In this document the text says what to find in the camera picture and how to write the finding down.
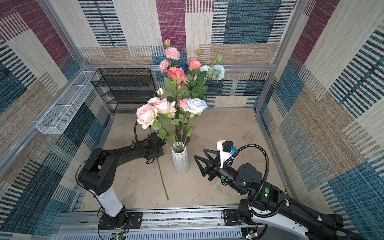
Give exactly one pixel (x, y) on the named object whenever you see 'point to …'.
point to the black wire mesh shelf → (125, 88)
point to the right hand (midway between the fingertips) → (198, 157)
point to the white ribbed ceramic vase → (180, 157)
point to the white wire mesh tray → (58, 117)
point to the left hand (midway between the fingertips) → (159, 150)
